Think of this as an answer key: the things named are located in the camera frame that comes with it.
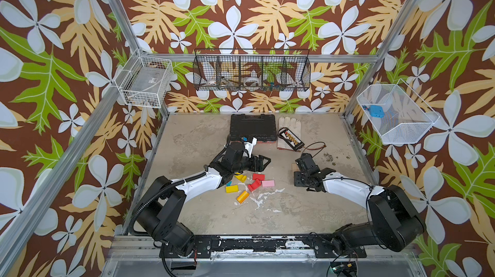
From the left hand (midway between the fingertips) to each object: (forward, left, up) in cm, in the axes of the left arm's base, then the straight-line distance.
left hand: (264, 157), depth 83 cm
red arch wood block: (-7, +4, -14) cm, 16 cm away
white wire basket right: (+9, -57, +17) cm, 60 cm away
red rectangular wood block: (-3, +4, -14) cm, 15 cm away
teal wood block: (-6, +16, -15) cm, 23 cm away
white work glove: (+30, -21, -14) cm, 39 cm away
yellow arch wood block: (-4, +10, -13) cm, 17 cm away
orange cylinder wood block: (-13, +10, -14) cm, 21 cm away
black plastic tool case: (+27, -1, -12) cm, 29 cm away
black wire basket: (+43, +6, +16) cm, 46 cm away
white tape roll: (+39, +5, +11) cm, 41 cm away
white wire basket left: (+29, +55, +18) cm, 65 cm away
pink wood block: (-6, -3, -15) cm, 16 cm away
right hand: (-3, -18, -13) cm, 22 cm away
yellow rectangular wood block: (-9, +14, -14) cm, 22 cm away
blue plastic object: (+18, -52, +11) cm, 56 cm away
